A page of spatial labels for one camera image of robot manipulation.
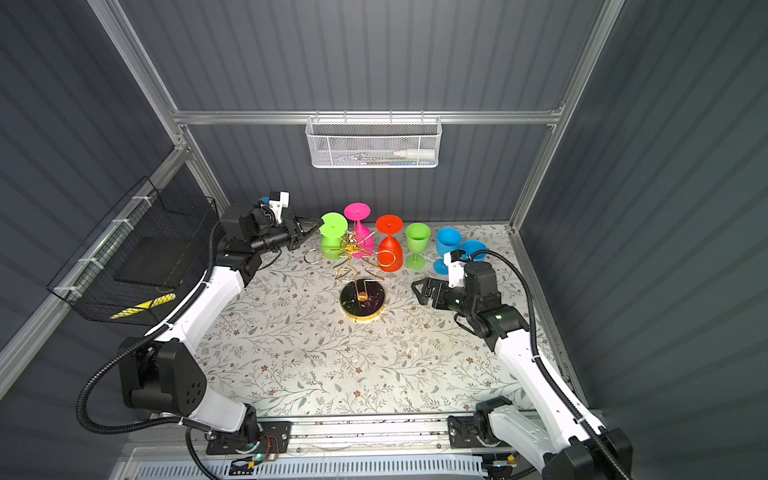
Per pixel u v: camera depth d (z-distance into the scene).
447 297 0.68
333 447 0.73
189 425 0.51
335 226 0.77
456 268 0.69
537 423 0.56
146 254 0.77
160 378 0.43
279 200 0.72
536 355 0.47
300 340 0.91
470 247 0.96
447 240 0.99
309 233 0.73
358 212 0.83
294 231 0.68
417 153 0.86
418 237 0.98
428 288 0.67
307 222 0.73
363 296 0.96
